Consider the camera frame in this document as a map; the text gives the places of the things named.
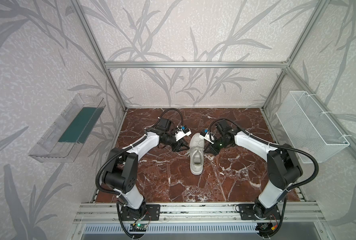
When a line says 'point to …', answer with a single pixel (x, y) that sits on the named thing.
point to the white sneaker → (196, 147)
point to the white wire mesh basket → (309, 127)
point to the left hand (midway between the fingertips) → (188, 140)
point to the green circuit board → (138, 227)
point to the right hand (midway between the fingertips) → (205, 146)
